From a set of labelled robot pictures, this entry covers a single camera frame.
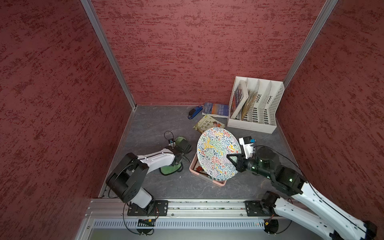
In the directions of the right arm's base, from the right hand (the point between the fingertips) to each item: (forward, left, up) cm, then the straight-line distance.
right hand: (227, 160), depth 69 cm
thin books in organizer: (+43, -16, +2) cm, 46 cm away
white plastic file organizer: (+44, -37, -22) cm, 62 cm away
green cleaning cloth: (+4, +30, -20) cm, 36 cm away
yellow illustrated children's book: (+40, -22, -1) cm, 46 cm away
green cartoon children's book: (+40, +5, -21) cm, 45 cm away
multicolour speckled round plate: (+7, +6, +1) cm, 9 cm away
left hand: (+10, +27, -21) cm, 35 cm away
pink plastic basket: (+4, +15, -20) cm, 25 cm away
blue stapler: (+48, +15, -18) cm, 53 cm away
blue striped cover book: (+51, -4, -21) cm, 56 cm away
